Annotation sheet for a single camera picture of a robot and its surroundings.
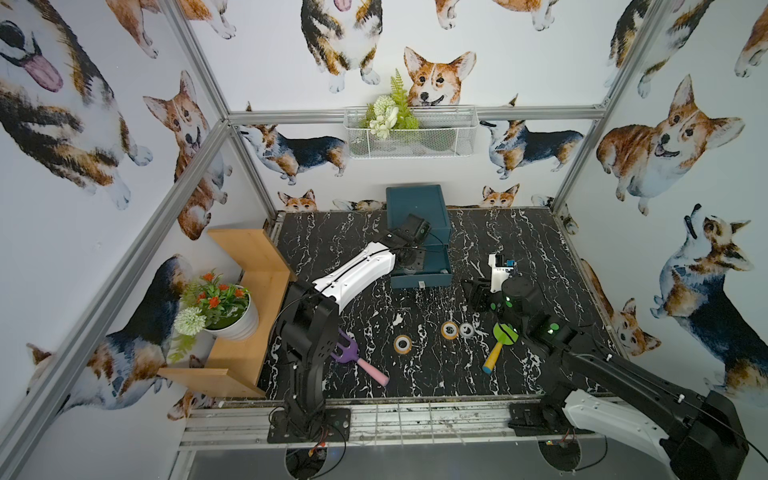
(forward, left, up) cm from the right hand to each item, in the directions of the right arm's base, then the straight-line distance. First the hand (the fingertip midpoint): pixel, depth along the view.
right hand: (475, 273), depth 78 cm
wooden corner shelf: (-20, +61, -12) cm, 65 cm away
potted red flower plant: (-10, +63, 0) cm, 64 cm away
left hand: (+12, +17, -6) cm, 21 cm away
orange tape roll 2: (-7, +6, -21) cm, 23 cm away
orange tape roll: (-11, +20, -21) cm, 31 cm away
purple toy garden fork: (-14, +35, -20) cm, 43 cm away
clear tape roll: (-7, +1, -21) cm, 22 cm away
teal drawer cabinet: (+27, +12, 0) cm, 29 cm away
